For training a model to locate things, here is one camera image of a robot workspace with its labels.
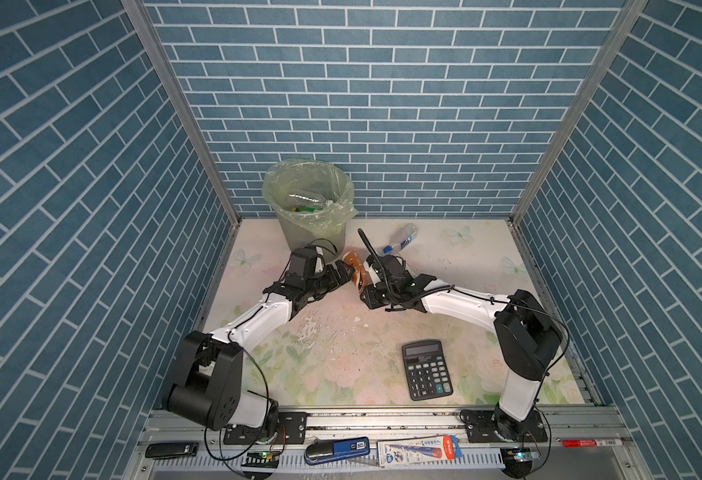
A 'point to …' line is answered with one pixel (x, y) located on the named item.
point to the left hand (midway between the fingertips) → (346, 275)
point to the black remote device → (171, 450)
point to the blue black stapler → (325, 449)
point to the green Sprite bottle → (310, 209)
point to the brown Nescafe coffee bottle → (360, 274)
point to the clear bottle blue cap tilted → (401, 238)
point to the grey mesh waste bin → (324, 179)
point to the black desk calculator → (426, 370)
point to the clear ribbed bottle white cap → (308, 199)
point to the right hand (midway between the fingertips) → (361, 293)
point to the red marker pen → (582, 443)
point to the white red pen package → (419, 450)
